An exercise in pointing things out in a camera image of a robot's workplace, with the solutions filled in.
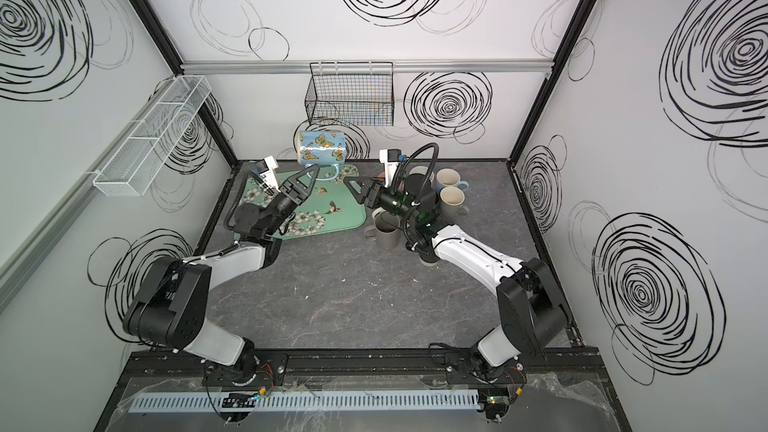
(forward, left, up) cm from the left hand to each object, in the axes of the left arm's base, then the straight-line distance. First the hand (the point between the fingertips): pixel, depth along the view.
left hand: (321, 171), depth 72 cm
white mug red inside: (+8, -12, -28) cm, 31 cm away
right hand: (-2, -6, -1) cm, 7 cm away
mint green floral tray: (+14, +4, -34) cm, 37 cm away
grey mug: (-2, -15, -23) cm, 28 cm away
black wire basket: (+61, +1, -18) cm, 63 cm away
